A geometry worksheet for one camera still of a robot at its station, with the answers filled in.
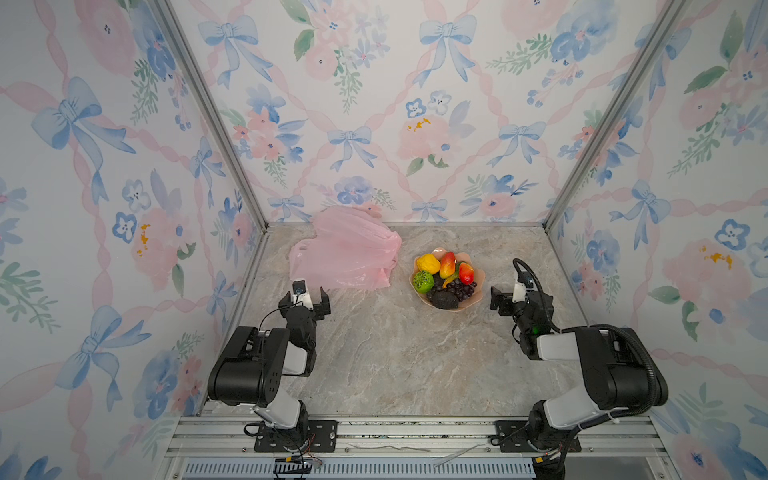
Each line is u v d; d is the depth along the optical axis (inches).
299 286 30.5
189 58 29.8
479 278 38.7
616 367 18.3
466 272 37.1
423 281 36.4
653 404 17.7
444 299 35.3
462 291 37.4
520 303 32.5
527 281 31.3
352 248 40.4
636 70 30.8
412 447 28.9
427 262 38.3
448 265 38.4
